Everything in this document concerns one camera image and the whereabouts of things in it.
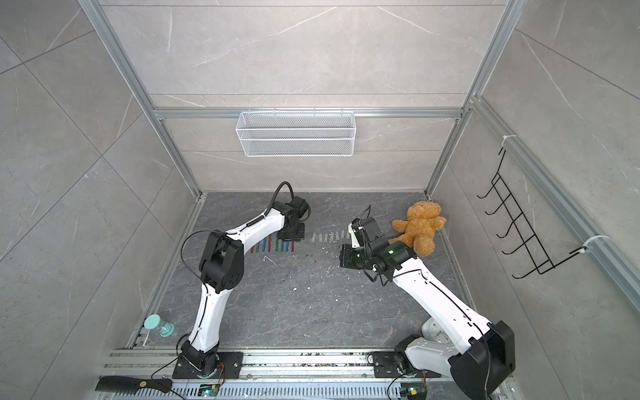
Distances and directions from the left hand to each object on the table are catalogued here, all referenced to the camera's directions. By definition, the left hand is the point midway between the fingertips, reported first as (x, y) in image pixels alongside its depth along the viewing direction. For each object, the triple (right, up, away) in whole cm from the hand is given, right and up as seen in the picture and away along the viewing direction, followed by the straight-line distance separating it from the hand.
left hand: (300, 234), depth 99 cm
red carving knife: (-3, -5, +1) cm, 6 cm away
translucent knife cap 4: (+13, -1, +5) cm, 14 cm away
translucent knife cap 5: (+15, 0, +5) cm, 16 cm away
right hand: (+16, -5, -22) cm, 28 cm away
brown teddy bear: (+50, +6, 0) cm, 51 cm away
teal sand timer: (-41, -24, -26) cm, 55 cm away
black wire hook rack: (+65, 0, -35) cm, 74 cm away
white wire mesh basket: (-1, +42, +1) cm, 42 cm away
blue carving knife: (-5, -5, +1) cm, 7 cm away
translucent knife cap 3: (+11, -2, +4) cm, 12 cm away
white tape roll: (+44, -29, -22) cm, 57 cm away
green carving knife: (-10, -5, +2) cm, 11 cm away
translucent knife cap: (+5, -2, +3) cm, 7 cm away
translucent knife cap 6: (+18, -1, +5) cm, 18 cm away
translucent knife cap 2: (+8, -2, +4) cm, 10 cm away
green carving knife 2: (-7, -6, +1) cm, 9 cm away
